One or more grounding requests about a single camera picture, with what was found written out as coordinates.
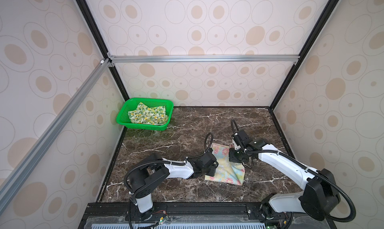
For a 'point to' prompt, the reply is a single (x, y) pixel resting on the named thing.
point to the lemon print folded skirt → (145, 114)
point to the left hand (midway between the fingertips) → (219, 170)
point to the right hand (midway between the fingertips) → (234, 157)
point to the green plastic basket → (130, 105)
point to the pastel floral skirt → (226, 171)
